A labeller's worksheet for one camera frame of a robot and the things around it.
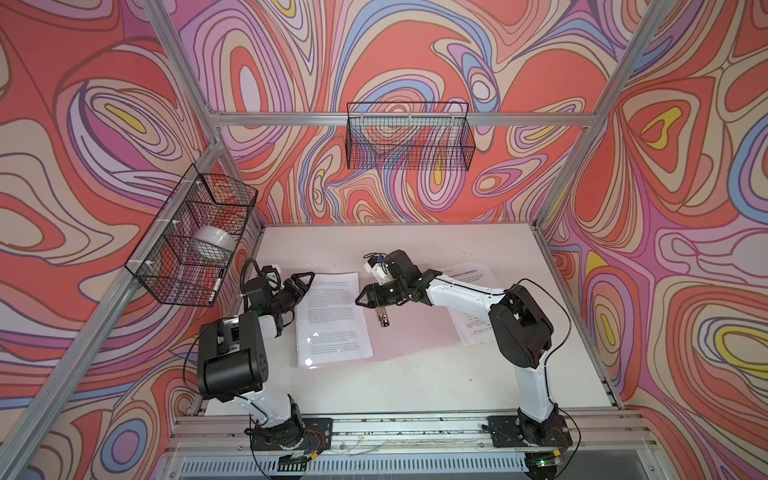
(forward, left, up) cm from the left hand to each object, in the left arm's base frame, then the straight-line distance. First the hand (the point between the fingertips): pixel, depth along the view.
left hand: (314, 278), depth 92 cm
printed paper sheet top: (-13, -6, -7) cm, 15 cm away
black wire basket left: (-7, +23, +24) cm, 34 cm away
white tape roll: (-4, +20, +22) cm, 30 cm away
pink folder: (-11, -32, -11) cm, 35 cm away
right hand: (-9, -17, -2) cm, 19 cm away
